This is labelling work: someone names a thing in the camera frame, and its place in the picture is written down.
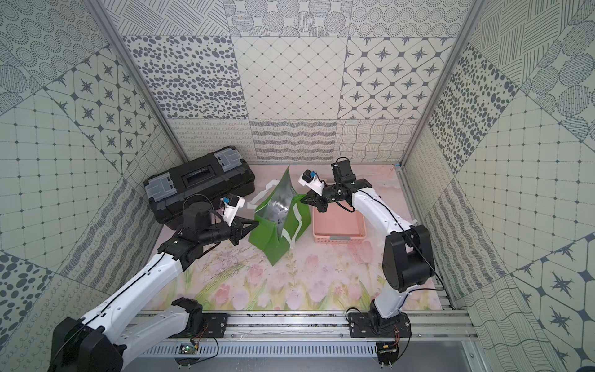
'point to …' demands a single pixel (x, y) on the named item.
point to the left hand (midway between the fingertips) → (255, 218)
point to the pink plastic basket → (338, 225)
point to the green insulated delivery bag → (280, 220)
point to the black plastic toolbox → (205, 180)
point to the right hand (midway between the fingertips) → (305, 201)
